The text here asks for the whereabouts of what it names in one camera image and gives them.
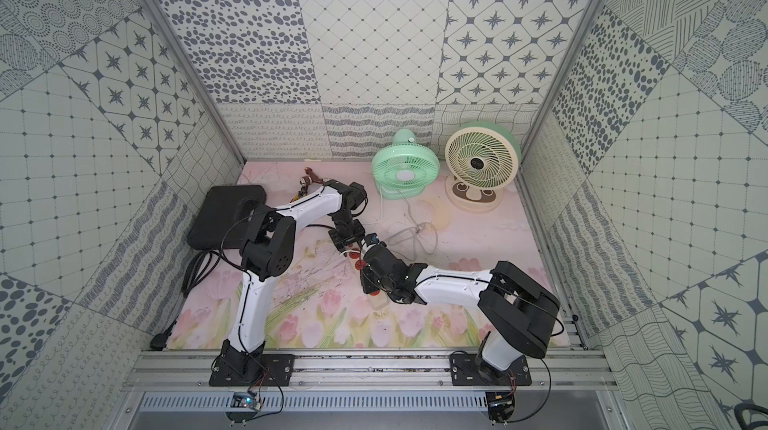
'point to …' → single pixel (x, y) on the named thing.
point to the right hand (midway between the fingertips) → (366, 274)
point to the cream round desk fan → (482, 159)
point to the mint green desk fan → (402, 169)
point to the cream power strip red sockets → (355, 252)
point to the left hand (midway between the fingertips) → (357, 248)
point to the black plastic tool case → (223, 219)
